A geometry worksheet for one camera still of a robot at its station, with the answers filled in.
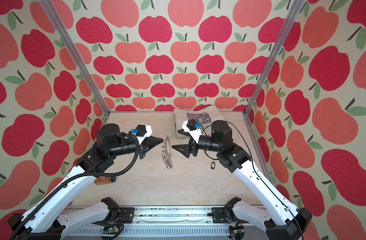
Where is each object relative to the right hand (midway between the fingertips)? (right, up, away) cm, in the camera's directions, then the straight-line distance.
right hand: (181, 136), depth 62 cm
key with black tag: (+20, -21, +31) cm, 42 cm away
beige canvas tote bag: (+17, +12, +47) cm, 51 cm away
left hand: (-7, -2, -3) cm, 8 cm away
